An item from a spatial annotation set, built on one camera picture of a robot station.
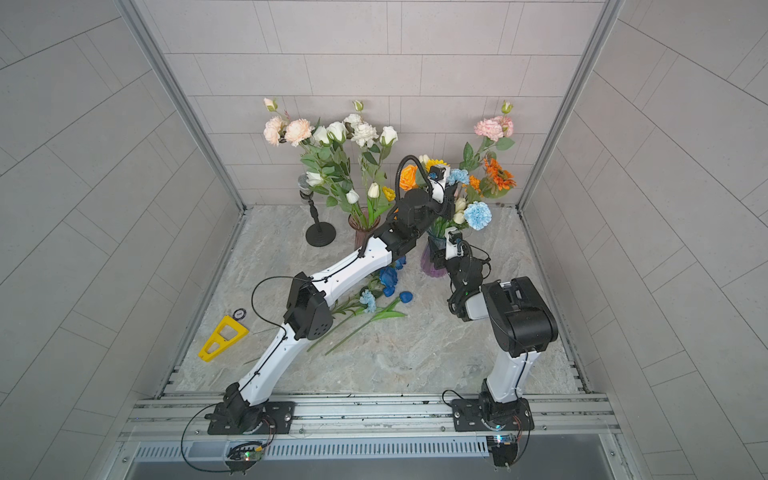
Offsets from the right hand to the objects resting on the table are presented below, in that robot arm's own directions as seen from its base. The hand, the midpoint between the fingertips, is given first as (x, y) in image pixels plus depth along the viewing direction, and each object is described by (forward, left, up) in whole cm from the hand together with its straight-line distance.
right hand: (439, 233), depth 91 cm
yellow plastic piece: (-25, +64, -12) cm, 69 cm away
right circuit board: (-52, -9, -17) cm, 56 cm away
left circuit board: (-51, +51, -12) cm, 73 cm away
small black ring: (-16, +62, -13) cm, 65 cm away
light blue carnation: (-16, +23, -7) cm, 29 cm away
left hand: (+3, -5, +18) cm, 19 cm away
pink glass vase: (+2, +23, +6) cm, 24 cm away
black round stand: (+12, +41, -11) cm, 44 cm away
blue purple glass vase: (-11, +3, +2) cm, 12 cm away
